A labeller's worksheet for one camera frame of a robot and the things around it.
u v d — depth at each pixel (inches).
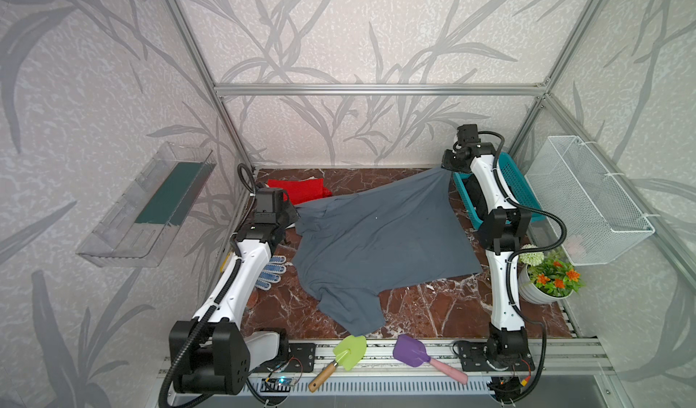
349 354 29.0
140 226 25.8
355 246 37.9
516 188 41.7
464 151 30.3
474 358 28.7
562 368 29.0
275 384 28.3
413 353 29.0
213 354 15.3
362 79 36.8
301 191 45.7
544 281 29.5
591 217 24.8
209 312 16.2
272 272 35.6
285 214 29.1
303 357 29.0
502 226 25.3
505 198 25.6
